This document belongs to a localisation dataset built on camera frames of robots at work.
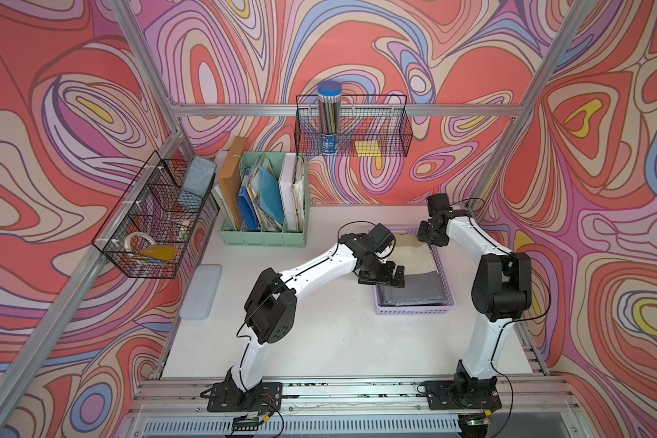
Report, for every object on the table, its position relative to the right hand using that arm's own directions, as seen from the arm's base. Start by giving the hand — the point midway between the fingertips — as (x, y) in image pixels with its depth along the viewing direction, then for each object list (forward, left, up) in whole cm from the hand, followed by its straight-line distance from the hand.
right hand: (428, 242), depth 98 cm
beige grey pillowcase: (-13, +4, -5) cm, 15 cm away
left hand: (-19, +16, +5) cm, 26 cm away
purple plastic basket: (-23, +18, -5) cm, 29 cm away
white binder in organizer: (+12, +50, +16) cm, 54 cm away
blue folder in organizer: (+11, +65, +9) cm, 67 cm away
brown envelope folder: (+8, +66, +25) cm, 71 cm away
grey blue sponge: (+7, +76, +26) cm, 80 cm away
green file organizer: (+7, +61, -3) cm, 61 cm away
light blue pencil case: (-15, +81, -5) cm, 82 cm away
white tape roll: (-12, +87, +25) cm, 91 cm away
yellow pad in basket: (-18, +79, +24) cm, 84 cm away
